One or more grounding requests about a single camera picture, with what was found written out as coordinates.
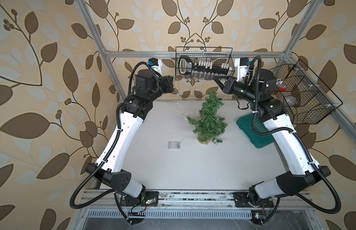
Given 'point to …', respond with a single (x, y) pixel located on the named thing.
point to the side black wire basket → (306, 100)
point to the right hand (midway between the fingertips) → (214, 78)
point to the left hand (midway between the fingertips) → (170, 74)
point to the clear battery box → (174, 145)
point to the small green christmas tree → (207, 126)
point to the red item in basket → (282, 89)
